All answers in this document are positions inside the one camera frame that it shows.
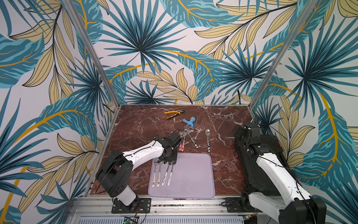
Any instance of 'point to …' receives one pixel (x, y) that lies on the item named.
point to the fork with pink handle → (181, 132)
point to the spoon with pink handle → (185, 133)
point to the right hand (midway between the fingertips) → (242, 130)
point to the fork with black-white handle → (189, 131)
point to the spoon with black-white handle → (207, 132)
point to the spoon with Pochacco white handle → (172, 164)
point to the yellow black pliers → (178, 112)
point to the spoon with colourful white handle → (159, 163)
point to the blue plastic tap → (190, 122)
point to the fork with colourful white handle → (155, 161)
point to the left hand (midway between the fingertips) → (171, 160)
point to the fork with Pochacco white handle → (165, 175)
